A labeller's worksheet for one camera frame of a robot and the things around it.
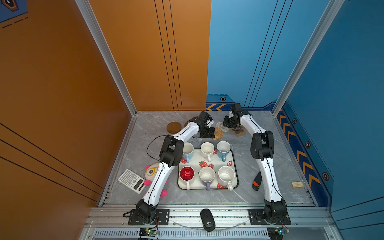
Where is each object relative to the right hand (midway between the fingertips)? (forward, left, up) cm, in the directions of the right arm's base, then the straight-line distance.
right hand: (222, 124), depth 112 cm
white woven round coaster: (0, +2, 0) cm, 2 cm away
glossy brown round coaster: (-23, +25, +26) cm, 43 cm away
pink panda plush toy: (-40, +44, +7) cm, 60 cm away
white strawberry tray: (-31, +19, 0) cm, 36 cm away
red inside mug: (-39, +25, +1) cm, 47 cm away
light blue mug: (-26, +25, +5) cm, 36 cm away
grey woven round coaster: (-16, +20, 0) cm, 25 cm away
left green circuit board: (-66, +43, -2) cm, 79 cm away
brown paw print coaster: (-9, -10, +1) cm, 14 cm away
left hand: (-11, +6, +1) cm, 13 cm away
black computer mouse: (-62, +14, +1) cm, 64 cm away
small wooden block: (-44, -38, -2) cm, 58 cm away
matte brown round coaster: (-1, +37, -2) cm, 38 cm away
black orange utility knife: (-44, -14, 0) cm, 46 cm away
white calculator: (-42, +56, 0) cm, 70 cm away
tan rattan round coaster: (-9, +4, 0) cm, 10 cm away
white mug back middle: (-23, +13, +2) cm, 27 cm away
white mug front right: (-39, +2, 0) cm, 39 cm away
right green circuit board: (-66, -19, -3) cm, 69 cm away
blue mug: (-24, +3, +5) cm, 25 cm away
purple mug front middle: (-39, +13, 0) cm, 41 cm away
